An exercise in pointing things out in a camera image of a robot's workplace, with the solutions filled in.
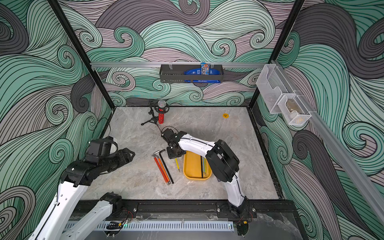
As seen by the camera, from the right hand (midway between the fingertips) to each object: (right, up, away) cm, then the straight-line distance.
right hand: (175, 154), depth 90 cm
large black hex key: (+16, -9, -3) cm, 18 cm away
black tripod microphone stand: (-15, +29, +3) cm, 32 cm away
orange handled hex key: (-7, -9, -3) cm, 11 cm away
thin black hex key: (-2, -13, -7) cm, 15 cm away
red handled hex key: (-14, -2, +2) cm, 15 cm away
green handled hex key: (+18, -7, -2) cm, 20 cm away
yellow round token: (+37, +24, +24) cm, 51 cm away
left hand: (-20, +5, -19) cm, 28 cm away
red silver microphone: (-9, +31, 0) cm, 32 cm away
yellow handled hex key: (0, -3, -3) cm, 4 cm away
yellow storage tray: (+13, -7, -2) cm, 15 cm away
